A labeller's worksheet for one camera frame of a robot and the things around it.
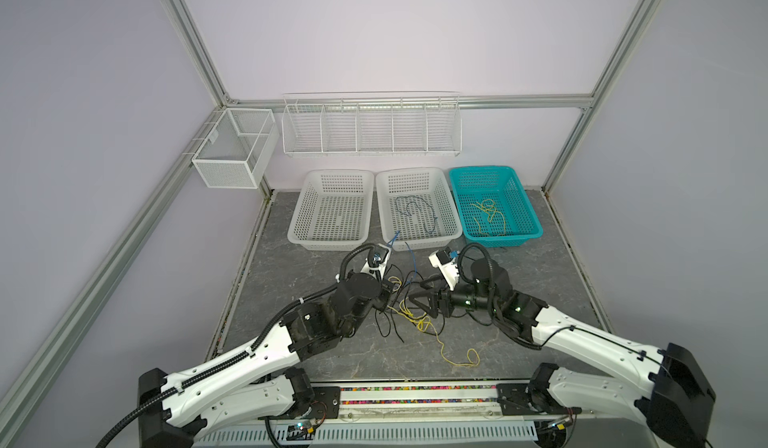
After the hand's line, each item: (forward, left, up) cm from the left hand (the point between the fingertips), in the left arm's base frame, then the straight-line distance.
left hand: (384, 273), depth 71 cm
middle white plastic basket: (+40, -14, -24) cm, 49 cm away
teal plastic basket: (+42, -34, -14) cm, 56 cm away
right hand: (-3, -8, -5) cm, 10 cm away
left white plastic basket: (+42, +18, -25) cm, 52 cm away
